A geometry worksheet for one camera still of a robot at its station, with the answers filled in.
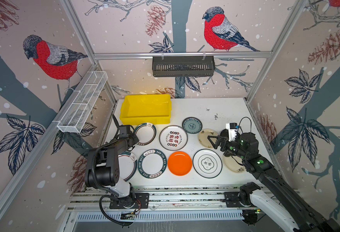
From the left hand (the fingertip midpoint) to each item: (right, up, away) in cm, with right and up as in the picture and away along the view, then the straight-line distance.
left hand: (133, 138), depth 95 cm
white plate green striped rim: (+8, +3, +5) cm, 10 cm away
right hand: (+48, +3, -20) cm, 52 cm away
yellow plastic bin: (+9, +20, +17) cm, 28 cm away
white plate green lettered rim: (+14, -14, -9) cm, 22 cm away
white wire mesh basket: (-23, +35, -8) cm, 43 cm away
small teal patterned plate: (+41, +8, +9) cm, 43 cm away
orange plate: (+31, -14, -10) cm, 35 cm away
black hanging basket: (+36, +52, +10) cm, 64 cm away
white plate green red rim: (-1, -15, -8) cm, 17 cm away
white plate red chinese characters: (+27, 0, +2) cm, 27 cm away
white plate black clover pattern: (+48, -14, -10) cm, 51 cm away
